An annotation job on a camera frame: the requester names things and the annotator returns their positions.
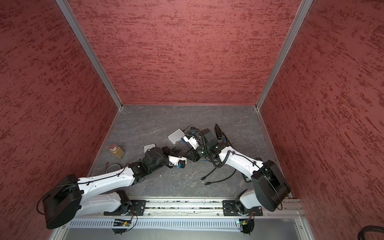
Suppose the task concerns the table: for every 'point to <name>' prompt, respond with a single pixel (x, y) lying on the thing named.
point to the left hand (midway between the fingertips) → (178, 149)
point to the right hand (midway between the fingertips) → (184, 158)
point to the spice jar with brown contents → (117, 151)
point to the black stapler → (218, 132)
